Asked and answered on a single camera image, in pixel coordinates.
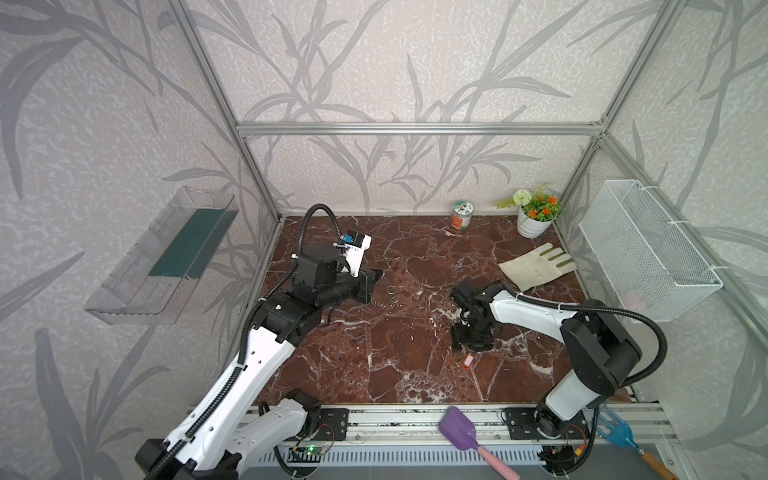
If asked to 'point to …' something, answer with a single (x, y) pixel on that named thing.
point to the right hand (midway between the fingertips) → (460, 339)
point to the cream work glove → (537, 264)
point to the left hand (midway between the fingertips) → (386, 265)
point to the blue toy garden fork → (621, 433)
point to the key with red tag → (468, 362)
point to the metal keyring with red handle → (392, 291)
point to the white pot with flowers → (536, 211)
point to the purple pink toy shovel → (458, 428)
